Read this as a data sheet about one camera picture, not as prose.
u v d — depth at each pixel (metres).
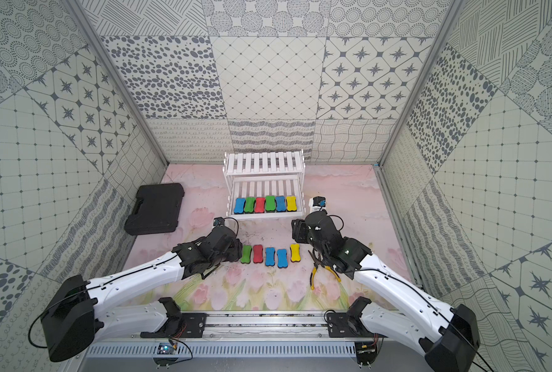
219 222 0.76
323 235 0.55
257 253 0.91
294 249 0.90
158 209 0.98
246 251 0.87
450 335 0.38
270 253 0.90
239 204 0.88
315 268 0.86
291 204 0.88
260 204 0.86
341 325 0.73
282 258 0.90
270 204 0.87
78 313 0.40
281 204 0.88
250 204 0.88
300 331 0.73
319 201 0.66
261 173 0.81
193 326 0.74
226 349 0.70
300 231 0.66
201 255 0.60
